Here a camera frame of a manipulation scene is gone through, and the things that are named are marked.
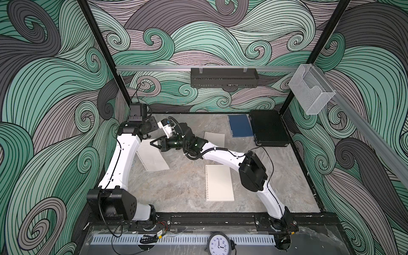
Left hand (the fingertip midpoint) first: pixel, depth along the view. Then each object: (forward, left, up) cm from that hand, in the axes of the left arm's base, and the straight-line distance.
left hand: (150, 121), depth 78 cm
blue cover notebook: (+21, -54, -28) cm, 65 cm away
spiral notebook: (-22, -36, -27) cm, 50 cm away
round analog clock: (-48, -34, -25) cm, 64 cm away
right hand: (-13, -1, -3) cm, 13 cm away
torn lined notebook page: (-14, -1, -10) cm, 17 cm away
